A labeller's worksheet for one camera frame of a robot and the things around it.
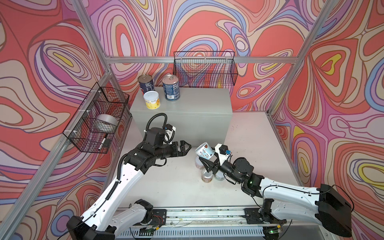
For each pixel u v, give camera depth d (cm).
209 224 72
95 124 72
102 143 73
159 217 72
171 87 71
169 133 57
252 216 73
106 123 72
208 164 63
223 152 59
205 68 96
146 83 72
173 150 62
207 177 80
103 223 38
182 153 61
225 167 63
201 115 78
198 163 68
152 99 70
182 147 61
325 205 42
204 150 66
